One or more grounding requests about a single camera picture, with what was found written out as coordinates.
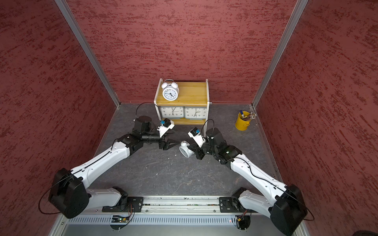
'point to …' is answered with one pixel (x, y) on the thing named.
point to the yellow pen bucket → (241, 123)
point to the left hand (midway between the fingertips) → (176, 139)
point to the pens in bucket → (251, 116)
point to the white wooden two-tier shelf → (190, 94)
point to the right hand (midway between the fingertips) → (189, 149)
